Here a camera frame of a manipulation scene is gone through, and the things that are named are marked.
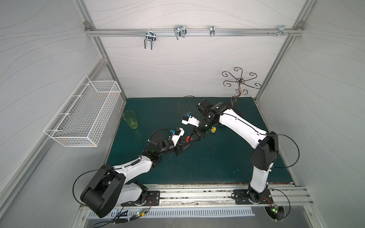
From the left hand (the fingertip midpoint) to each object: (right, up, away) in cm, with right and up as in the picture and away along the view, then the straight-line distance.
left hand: (190, 142), depth 77 cm
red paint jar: (-2, +3, -2) cm, 4 cm away
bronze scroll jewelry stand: (+31, +30, +7) cm, 44 cm away
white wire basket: (-54, +13, -8) cm, 56 cm away
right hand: (0, +3, +1) cm, 3 cm away
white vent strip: (-30, -34, -7) cm, 46 cm away
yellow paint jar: (+16, +4, +22) cm, 28 cm away
